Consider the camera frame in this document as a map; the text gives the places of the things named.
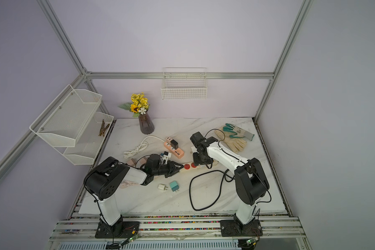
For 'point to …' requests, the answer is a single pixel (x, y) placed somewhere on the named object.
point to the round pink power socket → (134, 162)
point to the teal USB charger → (174, 186)
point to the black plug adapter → (174, 144)
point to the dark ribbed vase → (146, 125)
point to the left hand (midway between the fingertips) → (182, 170)
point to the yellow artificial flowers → (139, 104)
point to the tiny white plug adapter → (162, 186)
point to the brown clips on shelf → (102, 130)
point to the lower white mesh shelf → (89, 144)
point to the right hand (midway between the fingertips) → (202, 163)
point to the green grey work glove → (240, 133)
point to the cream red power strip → (190, 166)
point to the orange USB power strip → (178, 152)
